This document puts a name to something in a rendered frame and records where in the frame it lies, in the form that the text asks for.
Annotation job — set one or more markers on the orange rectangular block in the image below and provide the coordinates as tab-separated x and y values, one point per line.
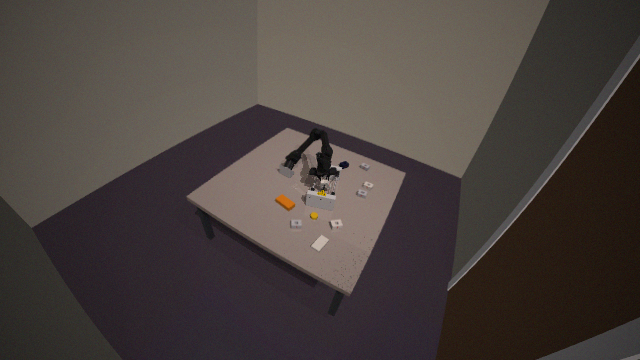
285	202

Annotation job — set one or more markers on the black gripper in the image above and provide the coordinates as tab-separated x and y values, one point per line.
331	171

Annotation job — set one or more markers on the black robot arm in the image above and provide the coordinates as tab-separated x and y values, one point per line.
323	158

